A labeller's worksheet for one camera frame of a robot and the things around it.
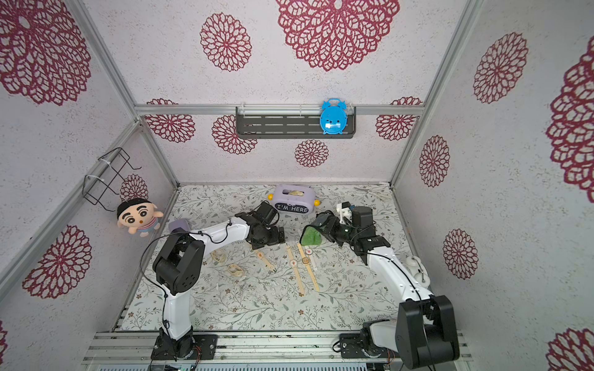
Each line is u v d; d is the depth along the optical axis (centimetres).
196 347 73
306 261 92
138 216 83
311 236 78
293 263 92
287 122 92
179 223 103
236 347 75
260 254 95
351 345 73
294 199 103
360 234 65
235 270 90
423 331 42
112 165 79
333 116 88
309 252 95
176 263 52
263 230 76
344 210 78
